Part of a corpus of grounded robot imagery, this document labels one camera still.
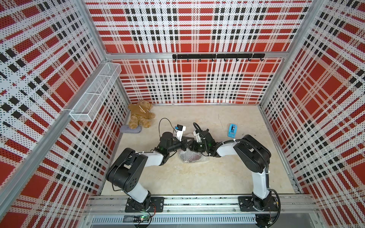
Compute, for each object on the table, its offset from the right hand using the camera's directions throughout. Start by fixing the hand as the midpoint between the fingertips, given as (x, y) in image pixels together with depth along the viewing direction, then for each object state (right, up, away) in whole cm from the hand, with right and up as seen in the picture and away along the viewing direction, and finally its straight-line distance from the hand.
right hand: (188, 146), depth 94 cm
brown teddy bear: (-36, +22, +11) cm, 44 cm away
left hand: (+5, +6, -7) cm, 11 cm away
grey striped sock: (-46, +11, +7) cm, 48 cm away
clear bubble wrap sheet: (+1, -5, -6) cm, 8 cm away
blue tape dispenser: (+32, +10, +7) cm, 34 cm away
